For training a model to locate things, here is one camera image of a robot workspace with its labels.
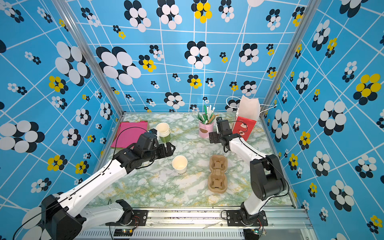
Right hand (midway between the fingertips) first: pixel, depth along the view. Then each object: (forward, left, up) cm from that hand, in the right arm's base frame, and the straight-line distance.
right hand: (221, 133), depth 94 cm
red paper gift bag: (+17, -21, +1) cm, 27 cm away
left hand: (-16, +28, +9) cm, 34 cm away
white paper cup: (-17, +26, -7) cm, 32 cm away
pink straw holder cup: (+4, +10, 0) cm, 11 cm away
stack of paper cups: (-1, +35, +4) cm, 36 cm away
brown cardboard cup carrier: (-27, +3, -8) cm, 28 cm away
